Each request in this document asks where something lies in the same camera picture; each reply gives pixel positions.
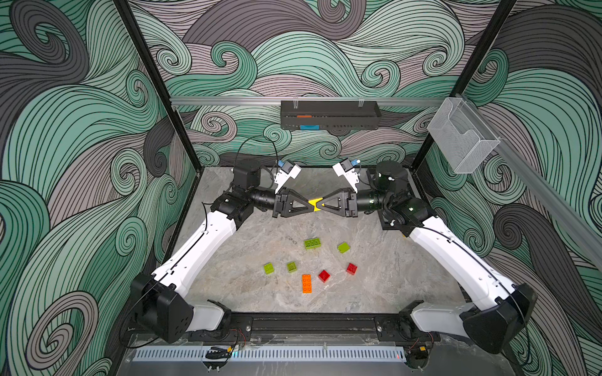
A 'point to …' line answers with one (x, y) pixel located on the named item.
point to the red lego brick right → (351, 269)
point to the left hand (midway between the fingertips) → (311, 208)
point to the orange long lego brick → (306, 283)
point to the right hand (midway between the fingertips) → (318, 204)
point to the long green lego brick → (312, 244)
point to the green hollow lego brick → (291, 266)
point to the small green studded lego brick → (269, 269)
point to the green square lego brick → (343, 247)
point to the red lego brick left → (324, 276)
